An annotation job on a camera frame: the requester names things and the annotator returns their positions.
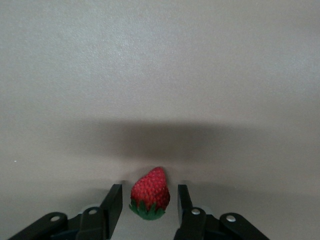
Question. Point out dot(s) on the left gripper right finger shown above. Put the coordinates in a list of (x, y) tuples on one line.
[(195, 225)]

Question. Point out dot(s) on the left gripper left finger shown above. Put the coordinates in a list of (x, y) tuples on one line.
[(95, 225)]

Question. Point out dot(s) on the red strawberry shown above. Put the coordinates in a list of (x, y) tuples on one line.
[(150, 192)]

